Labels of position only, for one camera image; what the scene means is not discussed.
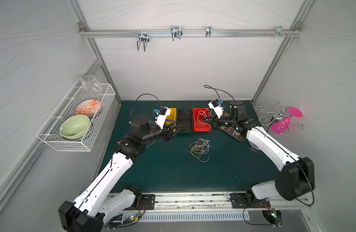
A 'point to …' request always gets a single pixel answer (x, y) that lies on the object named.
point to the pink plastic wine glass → (280, 127)
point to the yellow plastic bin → (172, 115)
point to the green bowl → (74, 127)
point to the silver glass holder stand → (279, 117)
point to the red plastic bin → (199, 124)
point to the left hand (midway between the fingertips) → (178, 124)
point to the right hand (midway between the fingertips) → (204, 117)
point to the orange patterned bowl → (90, 107)
